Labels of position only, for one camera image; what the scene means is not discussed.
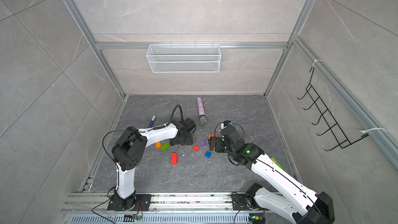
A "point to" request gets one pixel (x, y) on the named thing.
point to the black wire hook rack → (332, 125)
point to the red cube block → (196, 148)
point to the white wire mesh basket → (183, 58)
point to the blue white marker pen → (152, 121)
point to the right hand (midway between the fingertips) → (216, 140)
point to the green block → (165, 146)
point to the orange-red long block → (209, 136)
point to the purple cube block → (202, 142)
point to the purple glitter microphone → (202, 118)
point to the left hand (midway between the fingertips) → (185, 139)
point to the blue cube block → (208, 154)
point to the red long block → (174, 158)
